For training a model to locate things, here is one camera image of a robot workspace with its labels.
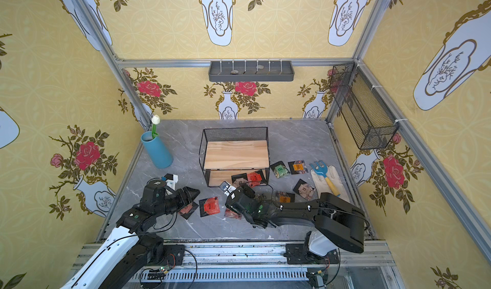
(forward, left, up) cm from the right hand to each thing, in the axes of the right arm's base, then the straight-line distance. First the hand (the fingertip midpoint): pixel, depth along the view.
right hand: (232, 194), depth 83 cm
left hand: (-3, +15, +4) cm, 16 cm away
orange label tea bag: (+19, -32, -8) cm, 38 cm away
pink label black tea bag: (-6, +1, -6) cm, 8 cm away
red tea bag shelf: (+10, -10, -5) cm, 15 cm away
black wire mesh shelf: (+16, +5, +8) cm, 19 cm away
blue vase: (+19, +39, 0) cm, 44 cm away
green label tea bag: (+17, -22, -6) cm, 29 cm away
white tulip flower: (+22, +33, +23) cm, 46 cm away
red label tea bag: (-4, +10, -6) cm, 13 cm away
